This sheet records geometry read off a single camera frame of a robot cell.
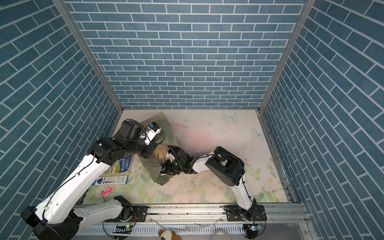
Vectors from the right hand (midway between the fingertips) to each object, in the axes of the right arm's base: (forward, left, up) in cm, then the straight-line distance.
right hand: (160, 172), depth 84 cm
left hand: (+5, -3, +22) cm, 23 cm away
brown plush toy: (-27, -10, -1) cm, 29 cm away
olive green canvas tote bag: (+7, -7, +25) cm, 27 cm away
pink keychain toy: (-11, +27, -3) cm, 29 cm away
